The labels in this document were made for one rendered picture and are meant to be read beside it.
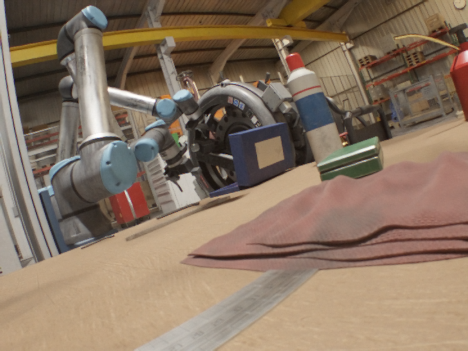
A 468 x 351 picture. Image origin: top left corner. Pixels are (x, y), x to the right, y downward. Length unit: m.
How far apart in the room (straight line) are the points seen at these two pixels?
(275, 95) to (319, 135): 0.88
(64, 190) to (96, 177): 0.17
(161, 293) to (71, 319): 0.06
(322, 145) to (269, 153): 0.15
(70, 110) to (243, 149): 1.22
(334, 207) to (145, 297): 0.12
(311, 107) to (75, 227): 0.80
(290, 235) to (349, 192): 0.05
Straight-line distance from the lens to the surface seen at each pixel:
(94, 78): 1.07
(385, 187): 0.18
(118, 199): 6.81
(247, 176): 0.65
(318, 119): 0.60
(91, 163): 0.94
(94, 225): 1.03
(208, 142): 1.75
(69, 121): 1.70
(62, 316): 0.22
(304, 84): 0.61
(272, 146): 0.71
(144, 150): 1.21
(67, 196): 1.05
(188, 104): 1.61
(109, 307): 0.19
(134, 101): 1.49
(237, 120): 1.78
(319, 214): 0.17
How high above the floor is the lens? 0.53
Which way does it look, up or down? level
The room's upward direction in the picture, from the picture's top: 19 degrees counter-clockwise
